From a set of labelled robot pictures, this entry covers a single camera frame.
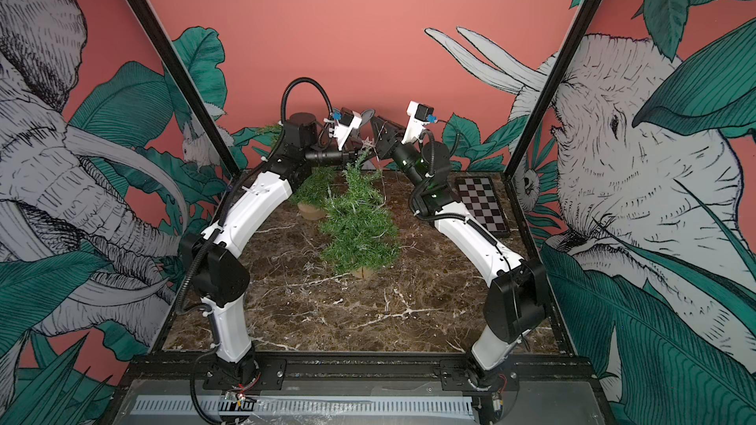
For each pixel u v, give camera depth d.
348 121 0.65
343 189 0.64
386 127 0.64
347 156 0.66
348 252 0.76
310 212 1.02
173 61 0.86
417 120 0.60
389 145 0.61
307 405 0.70
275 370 0.76
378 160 0.63
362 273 0.89
